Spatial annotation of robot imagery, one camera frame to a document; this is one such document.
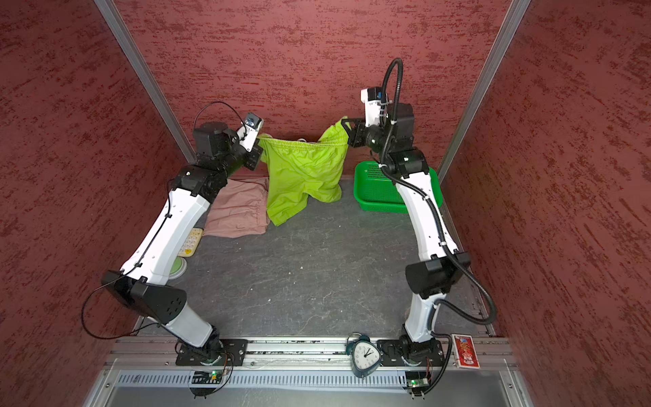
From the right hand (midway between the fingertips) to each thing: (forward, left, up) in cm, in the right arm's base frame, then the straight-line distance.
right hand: (342, 124), depth 70 cm
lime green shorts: (0, +13, -17) cm, 21 cm away
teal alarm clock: (-50, -5, -44) cm, 67 cm away
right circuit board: (-56, -20, -48) cm, 76 cm away
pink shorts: (+4, +42, -41) cm, 59 cm away
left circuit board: (-54, +41, -48) cm, 83 cm away
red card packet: (-50, -35, -47) cm, 77 cm away
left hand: (-1, +26, -5) cm, 26 cm away
